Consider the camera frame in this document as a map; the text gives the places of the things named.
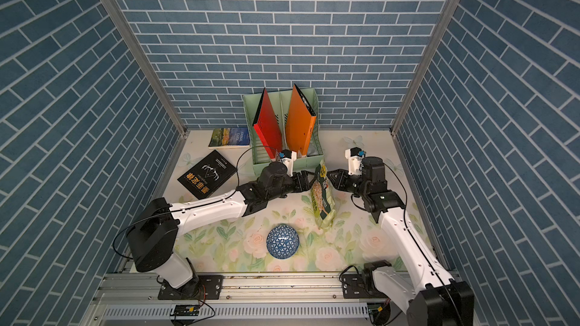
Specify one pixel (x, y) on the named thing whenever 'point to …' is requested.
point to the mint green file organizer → (280, 102)
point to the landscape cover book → (229, 138)
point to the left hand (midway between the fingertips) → (319, 179)
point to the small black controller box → (185, 310)
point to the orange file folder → (300, 123)
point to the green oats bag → (322, 201)
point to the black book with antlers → (208, 175)
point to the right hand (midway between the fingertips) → (331, 174)
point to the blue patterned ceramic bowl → (282, 241)
